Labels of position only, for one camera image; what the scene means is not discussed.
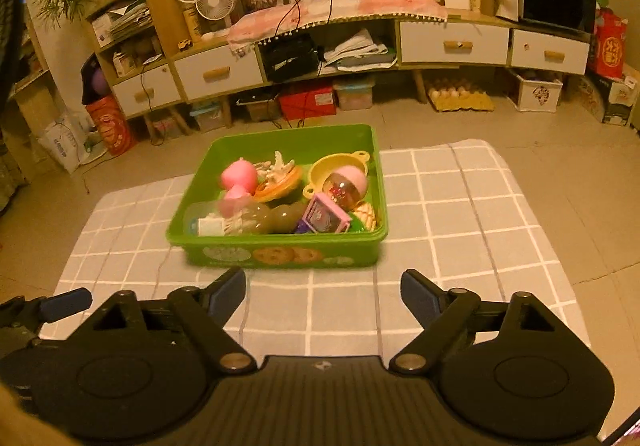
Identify green plastic box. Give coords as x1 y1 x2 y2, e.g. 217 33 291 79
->
166 123 390 269

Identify pink tasselled cloth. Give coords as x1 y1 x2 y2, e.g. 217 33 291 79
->
227 0 448 58

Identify yellow egg tray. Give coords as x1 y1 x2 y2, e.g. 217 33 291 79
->
425 76 496 113

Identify black bag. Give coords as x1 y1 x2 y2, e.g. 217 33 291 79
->
260 34 321 82

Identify grey checked cloth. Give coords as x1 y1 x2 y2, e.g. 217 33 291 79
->
52 139 591 362

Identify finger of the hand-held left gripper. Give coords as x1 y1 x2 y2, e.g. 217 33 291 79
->
0 287 94 327

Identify yellow toy corn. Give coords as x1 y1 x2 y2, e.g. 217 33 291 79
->
347 201 378 233

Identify black flat device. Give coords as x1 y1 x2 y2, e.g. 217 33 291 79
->
236 94 281 108

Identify white crate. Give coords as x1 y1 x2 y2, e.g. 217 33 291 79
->
507 69 563 113

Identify wooden tv cabinet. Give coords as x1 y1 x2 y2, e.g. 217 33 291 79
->
82 0 598 137

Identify small white box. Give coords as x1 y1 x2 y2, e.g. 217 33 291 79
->
92 12 113 47

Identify small clear storage box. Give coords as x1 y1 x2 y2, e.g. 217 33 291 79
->
150 115 185 141

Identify red cardboard box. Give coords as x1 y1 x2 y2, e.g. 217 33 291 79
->
277 84 337 121

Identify yellow bottle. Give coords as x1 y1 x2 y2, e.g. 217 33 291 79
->
182 6 202 43

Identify white plastic bag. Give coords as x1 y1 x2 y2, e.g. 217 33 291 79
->
39 112 98 173

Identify pink toy pig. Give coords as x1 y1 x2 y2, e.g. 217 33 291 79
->
220 157 258 217

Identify pink toy box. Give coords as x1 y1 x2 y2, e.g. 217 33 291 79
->
295 192 351 234

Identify small white desk fan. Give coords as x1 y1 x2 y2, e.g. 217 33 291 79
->
195 0 238 23

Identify pink printed cloth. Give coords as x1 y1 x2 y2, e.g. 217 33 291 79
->
612 418 640 446

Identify small white carton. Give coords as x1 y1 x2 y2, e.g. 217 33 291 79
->
112 50 136 77

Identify blue lidded storage box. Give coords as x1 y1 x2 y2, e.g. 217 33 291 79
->
189 102 228 132

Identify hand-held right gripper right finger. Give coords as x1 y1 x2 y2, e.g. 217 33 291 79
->
387 269 573 372

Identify pile of folded papers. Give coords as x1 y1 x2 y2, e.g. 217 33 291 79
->
320 28 398 72

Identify printed cardboard box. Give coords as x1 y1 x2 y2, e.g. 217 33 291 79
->
580 71 640 127

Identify clear capsule ball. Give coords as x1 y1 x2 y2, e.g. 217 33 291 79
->
322 165 369 207

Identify yellow toy pot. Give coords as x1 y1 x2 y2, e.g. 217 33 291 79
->
302 151 372 197

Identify orange toy bowl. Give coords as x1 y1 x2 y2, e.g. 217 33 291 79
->
252 165 304 203

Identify stack of papers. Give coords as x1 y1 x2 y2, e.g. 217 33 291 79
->
107 0 153 40

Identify white drawer wooden handle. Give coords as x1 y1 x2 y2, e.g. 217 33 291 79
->
509 29 591 76
172 44 266 101
111 64 182 118
398 21 511 67

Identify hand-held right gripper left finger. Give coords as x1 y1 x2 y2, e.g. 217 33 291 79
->
67 266 256 372

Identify red round gift box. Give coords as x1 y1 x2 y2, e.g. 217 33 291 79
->
85 95 138 157

